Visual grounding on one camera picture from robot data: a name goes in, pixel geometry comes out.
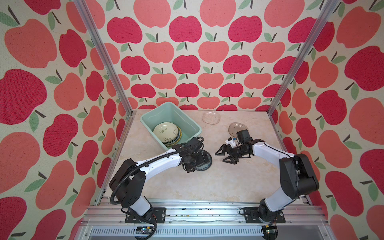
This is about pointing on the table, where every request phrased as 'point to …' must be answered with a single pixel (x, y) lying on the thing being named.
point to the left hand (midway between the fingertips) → (207, 166)
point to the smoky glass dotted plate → (234, 127)
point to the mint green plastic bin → (173, 112)
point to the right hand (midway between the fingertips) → (222, 156)
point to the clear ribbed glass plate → (211, 118)
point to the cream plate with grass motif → (165, 132)
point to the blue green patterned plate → (205, 166)
